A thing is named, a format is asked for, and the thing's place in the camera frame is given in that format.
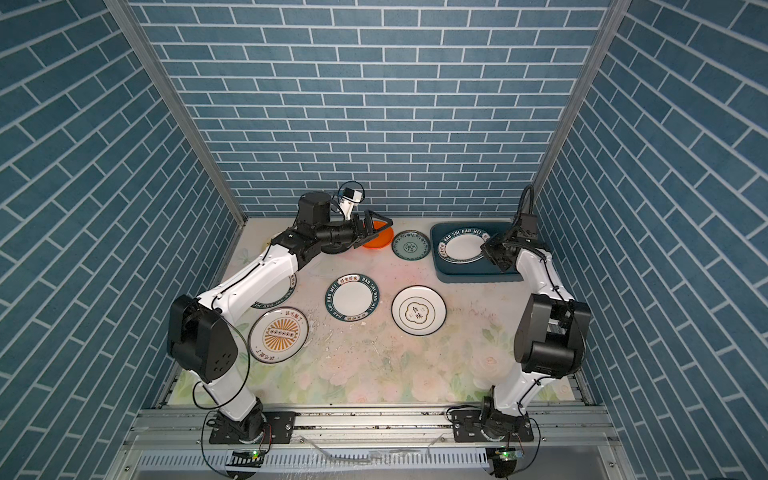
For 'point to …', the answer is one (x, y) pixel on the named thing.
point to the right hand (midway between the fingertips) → (481, 245)
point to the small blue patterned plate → (411, 245)
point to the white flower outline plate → (418, 310)
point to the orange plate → (383, 240)
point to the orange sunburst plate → (277, 334)
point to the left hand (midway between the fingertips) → (385, 228)
